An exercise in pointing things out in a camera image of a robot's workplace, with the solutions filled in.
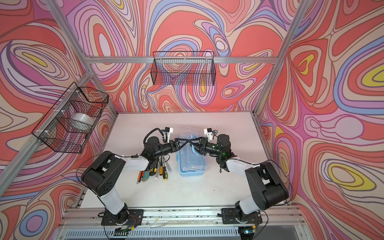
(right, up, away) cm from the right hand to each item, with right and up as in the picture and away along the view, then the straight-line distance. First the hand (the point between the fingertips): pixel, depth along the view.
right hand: (190, 145), depth 80 cm
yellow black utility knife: (-22, -16, +7) cm, 29 cm away
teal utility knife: (-26, -19, +6) cm, 33 cm away
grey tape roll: (-53, +13, -9) cm, 55 cm away
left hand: (-1, +1, +1) cm, 2 cm away
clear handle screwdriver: (-14, -14, +9) cm, 22 cm away
